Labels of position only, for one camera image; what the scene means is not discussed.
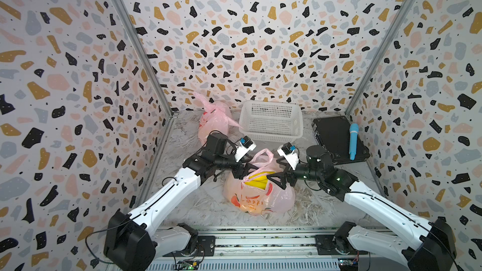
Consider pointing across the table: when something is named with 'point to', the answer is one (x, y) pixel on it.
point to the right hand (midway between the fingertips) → (274, 169)
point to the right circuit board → (345, 264)
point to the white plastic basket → (272, 121)
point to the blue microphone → (353, 140)
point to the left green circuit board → (188, 265)
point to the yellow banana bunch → (260, 182)
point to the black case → (333, 133)
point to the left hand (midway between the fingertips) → (257, 163)
